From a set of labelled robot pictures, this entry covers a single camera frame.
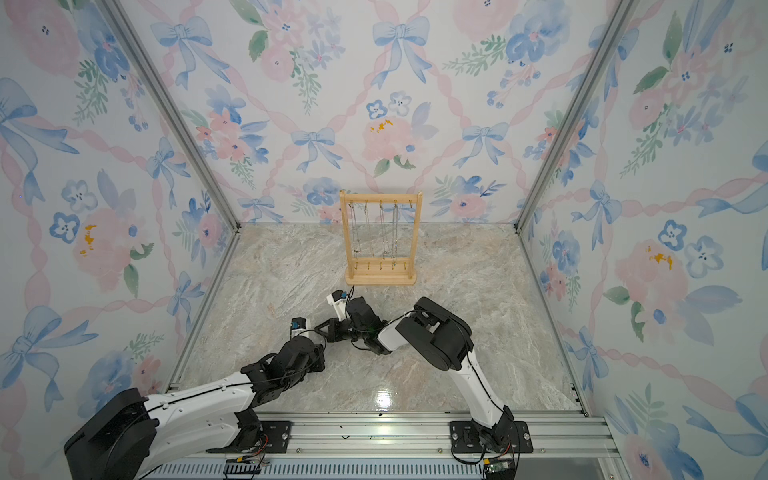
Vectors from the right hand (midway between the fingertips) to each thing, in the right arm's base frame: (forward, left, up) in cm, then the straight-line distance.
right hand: (317, 329), depth 91 cm
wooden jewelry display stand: (+18, -21, +5) cm, 28 cm away
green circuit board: (-33, -49, -6) cm, 59 cm away
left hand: (-5, -4, 0) cm, 7 cm away
